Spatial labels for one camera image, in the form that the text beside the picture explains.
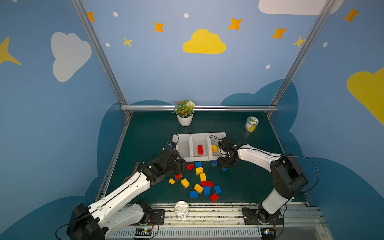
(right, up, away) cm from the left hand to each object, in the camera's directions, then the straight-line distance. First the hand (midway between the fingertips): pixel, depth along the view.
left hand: (181, 161), depth 80 cm
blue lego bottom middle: (+14, -16, +2) cm, 22 cm away
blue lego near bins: (+10, -4, +11) cm, 15 cm away
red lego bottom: (+18, -20, 0) cm, 27 cm away
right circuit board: (+44, -35, -6) cm, 56 cm away
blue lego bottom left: (+7, -19, +2) cm, 20 cm away
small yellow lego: (-6, -13, +6) cm, 16 cm away
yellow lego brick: (+21, +4, +17) cm, 27 cm away
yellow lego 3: (+2, -14, +4) cm, 14 cm away
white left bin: (0, +6, +25) cm, 25 cm away
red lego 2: (+14, -14, +4) cm, 20 cm away
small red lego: (-2, -11, +7) cm, 13 cm away
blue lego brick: (+26, -8, +11) cm, 29 cm away
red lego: (+5, -6, +10) cm, 13 cm away
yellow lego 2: (+12, -11, +6) cm, 18 cm away
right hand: (+26, -4, +12) cm, 29 cm away
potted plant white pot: (0, +29, +22) cm, 37 cm away
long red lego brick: (+11, +3, +19) cm, 22 cm away
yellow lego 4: (+10, -17, +4) cm, 20 cm away
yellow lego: (+10, -8, +9) cm, 15 cm away
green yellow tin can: (+49, +21, +26) cm, 59 cm away
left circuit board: (-19, -34, -7) cm, 40 cm away
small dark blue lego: (+20, -4, +13) cm, 24 cm away
